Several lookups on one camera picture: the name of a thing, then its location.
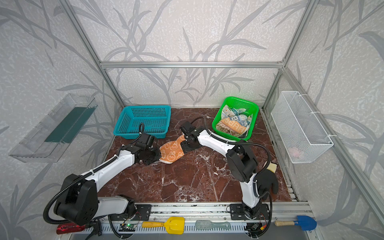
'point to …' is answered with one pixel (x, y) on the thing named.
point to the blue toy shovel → (307, 223)
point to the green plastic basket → (251, 107)
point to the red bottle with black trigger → (94, 226)
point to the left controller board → (127, 227)
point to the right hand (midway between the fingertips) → (188, 142)
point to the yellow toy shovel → (174, 225)
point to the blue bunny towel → (236, 114)
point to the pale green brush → (205, 225)
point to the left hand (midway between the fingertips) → (163, 152)
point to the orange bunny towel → (171, 151)
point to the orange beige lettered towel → (230, 127)
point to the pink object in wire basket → (295, 152)
